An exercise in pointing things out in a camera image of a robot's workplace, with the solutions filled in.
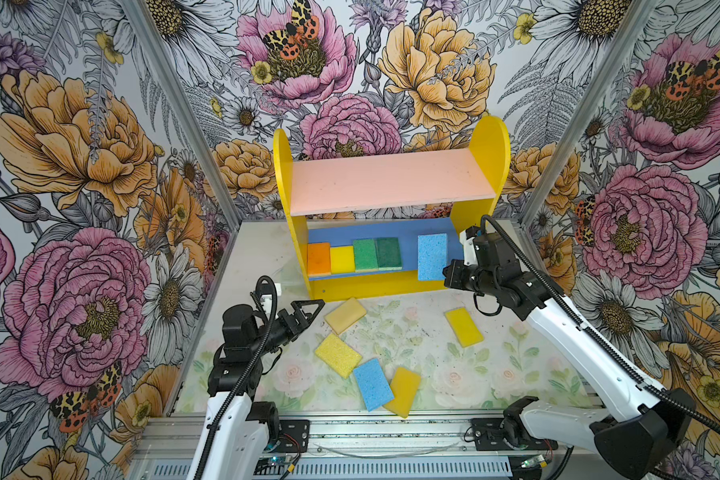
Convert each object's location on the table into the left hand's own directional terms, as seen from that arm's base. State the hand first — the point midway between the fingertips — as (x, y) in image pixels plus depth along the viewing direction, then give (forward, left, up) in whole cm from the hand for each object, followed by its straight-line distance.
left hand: (319, 318), depth 74 cm
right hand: (+8, -31, +5) cm, 32 cm away
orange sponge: (+21, +2, -3) cm, 21 cm away
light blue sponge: (+14, -28, +6) cm, 32 cm away
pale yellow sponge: (+11, -5, -19) cm, 23 cm away
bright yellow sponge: (+21, -5, -3) cm, 21 cm away
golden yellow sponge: (-11, -22, -19) cm, 31 cm away
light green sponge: (+21, -11, -3) cm, 24 cm away
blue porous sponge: (-11, -13, -16) cm, 24 cm away
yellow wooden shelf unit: (+54, -18, -23) cm, 62 cm away
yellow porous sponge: (-2, -3, -18) cm, 18 cm away
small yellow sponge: (+6, -42, -19) cm, 46 cm away
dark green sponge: (+23, -18, -4) cm, 29 cm away
